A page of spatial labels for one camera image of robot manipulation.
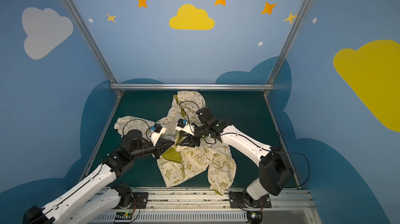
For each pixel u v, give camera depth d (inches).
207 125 24.6
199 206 28.9
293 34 34.4
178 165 32.3
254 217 28.9
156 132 25.2
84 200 18.1
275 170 16.9
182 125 25.6
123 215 28.7
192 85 46.8
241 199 30.1
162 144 26.3
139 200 29.7
